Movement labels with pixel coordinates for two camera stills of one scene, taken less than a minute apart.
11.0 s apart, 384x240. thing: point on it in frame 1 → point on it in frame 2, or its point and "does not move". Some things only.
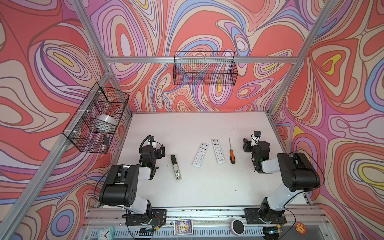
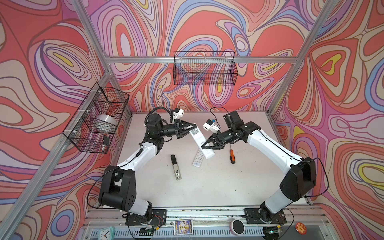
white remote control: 219,155 → 199,137
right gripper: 248,144 → 217,141
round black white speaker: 237,227 does not move
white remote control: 200,155 does not move
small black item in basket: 106,140 does not move
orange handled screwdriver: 231,154 does not move
